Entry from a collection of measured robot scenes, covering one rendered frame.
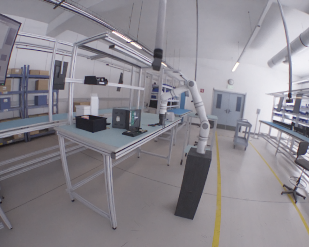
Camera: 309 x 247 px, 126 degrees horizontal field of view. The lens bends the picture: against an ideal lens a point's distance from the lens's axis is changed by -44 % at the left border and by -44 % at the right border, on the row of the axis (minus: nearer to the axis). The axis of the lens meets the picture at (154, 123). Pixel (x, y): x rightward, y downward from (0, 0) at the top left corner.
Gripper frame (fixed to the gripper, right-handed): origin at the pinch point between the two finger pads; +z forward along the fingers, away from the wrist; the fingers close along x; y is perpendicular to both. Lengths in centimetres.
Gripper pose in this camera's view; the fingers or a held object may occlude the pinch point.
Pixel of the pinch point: (163, 130)
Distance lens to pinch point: 148.9
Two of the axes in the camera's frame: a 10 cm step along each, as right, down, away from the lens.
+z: -0.8, 9.8, 1.9
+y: -9.2, -1.5, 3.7
